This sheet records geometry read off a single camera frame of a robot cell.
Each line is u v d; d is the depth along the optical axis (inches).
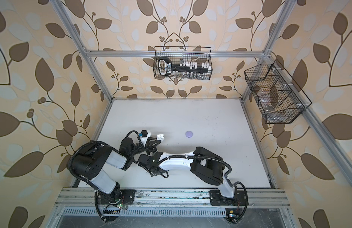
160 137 33.4
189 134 39.1
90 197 29.7
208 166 19.5
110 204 28.4
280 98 28.8
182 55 35.8
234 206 28.8
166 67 32.8
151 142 31.4
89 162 18.7
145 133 29.4
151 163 24.0
